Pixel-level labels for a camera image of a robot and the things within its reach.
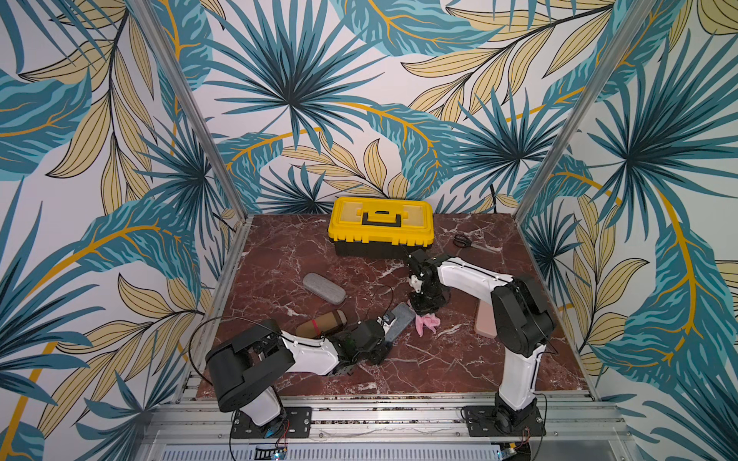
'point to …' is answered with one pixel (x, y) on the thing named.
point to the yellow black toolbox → (380, 228)
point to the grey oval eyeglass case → (325, 288)
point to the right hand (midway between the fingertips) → (420, 312)
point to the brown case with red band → (317, 327)
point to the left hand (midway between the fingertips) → (380, 339)
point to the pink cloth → (430, 320)
